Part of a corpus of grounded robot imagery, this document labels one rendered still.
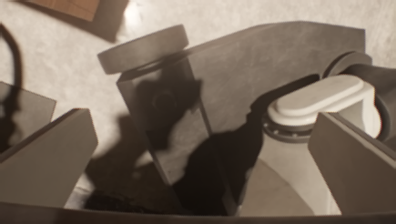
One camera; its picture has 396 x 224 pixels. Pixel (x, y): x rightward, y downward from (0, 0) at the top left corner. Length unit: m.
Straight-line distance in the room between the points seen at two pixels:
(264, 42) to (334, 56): 0.21
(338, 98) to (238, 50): 0.21
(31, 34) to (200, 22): 0.43
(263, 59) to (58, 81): 0.52
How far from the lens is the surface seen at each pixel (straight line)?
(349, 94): 0.45
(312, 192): 0.31
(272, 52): 0.50
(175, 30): 0.42
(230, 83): 0.46
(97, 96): 0.62
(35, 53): 0.65
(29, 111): 0.68
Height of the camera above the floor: 0.59
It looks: 66 degrees down
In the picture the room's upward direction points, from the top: 143 degrees clockwise
